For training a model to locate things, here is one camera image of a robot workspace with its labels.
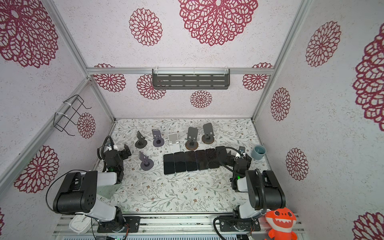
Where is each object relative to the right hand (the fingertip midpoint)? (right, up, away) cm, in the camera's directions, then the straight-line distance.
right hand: (239, 151), depth 91 cm
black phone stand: (-65, +4, +14) cm, 66 cm away
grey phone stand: (-57, -8, +1) cm, 58 cm away
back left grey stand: (-53, +5, +15) cm, 56 cm away
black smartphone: (-44, -8, +4) cm, 45 cm away
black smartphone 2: (-37, -7, +4) cm, 38 cm away
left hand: (-75, +1, +1) cm, 75 cm away
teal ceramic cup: (+13, -1, +4) cm, 14 cm away
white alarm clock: (-83, -33, -19) cm, 91 cm away
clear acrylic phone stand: (-41, +3, +12) cm, 43 cm away
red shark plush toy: (+12, -29, -24) cm, 40 cm away
